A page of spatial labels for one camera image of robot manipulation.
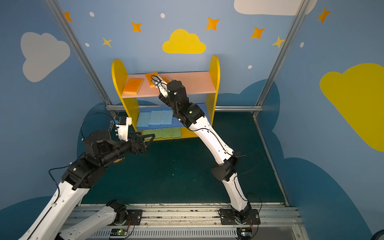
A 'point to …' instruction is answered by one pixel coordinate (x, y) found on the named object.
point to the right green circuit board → (244, 233)
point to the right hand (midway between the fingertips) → (172, 82)
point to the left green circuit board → (118, 232)
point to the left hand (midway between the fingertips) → (146, 133)
